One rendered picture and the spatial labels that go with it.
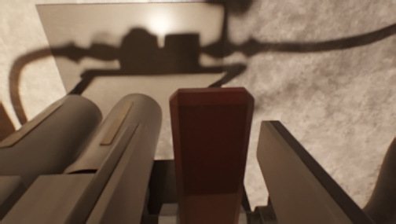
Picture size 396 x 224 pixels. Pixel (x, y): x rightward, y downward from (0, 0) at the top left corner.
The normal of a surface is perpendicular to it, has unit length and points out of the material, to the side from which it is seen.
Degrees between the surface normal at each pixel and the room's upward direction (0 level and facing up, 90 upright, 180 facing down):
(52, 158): 90
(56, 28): 0
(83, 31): 0
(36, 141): 90
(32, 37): 0
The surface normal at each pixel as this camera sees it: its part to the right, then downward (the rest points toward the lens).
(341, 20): 0.03, 0.49
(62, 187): -0.01, -0.87
